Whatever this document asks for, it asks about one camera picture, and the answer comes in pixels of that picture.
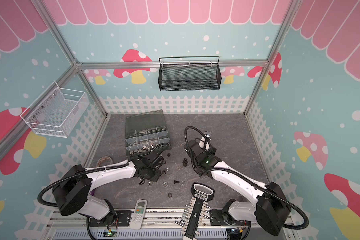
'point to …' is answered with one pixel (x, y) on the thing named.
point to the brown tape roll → (104, 161)
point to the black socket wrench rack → (196, 212)
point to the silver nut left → (149, 183)
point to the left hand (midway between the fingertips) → (155, 178)
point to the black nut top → (168, 154)
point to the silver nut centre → (165, 183)
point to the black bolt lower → (177, 182)
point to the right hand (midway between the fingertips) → (199, 143)
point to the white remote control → (138, 215)
